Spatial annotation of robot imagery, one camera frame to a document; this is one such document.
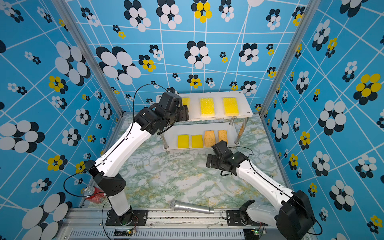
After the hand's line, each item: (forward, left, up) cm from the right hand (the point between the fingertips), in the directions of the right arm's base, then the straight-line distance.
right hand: (215, 162), depth 82 cm
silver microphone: (-20, +20, -6) cm, 29 cm away
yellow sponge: (+17, +20, -4) cm, 26 cm away
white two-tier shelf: (+12, +2, +24) cm, 27 cm away
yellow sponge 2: (+17, +10, -4) cm, 20 cm away
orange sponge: (+17, +2, -1) cm, 17 cm away
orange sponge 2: (+20, -7, -1) cm, 21 cm away
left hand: (+14, +16, +27) cm, 34 cm away
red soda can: (-18, +60, +1) cm, 63 cm away
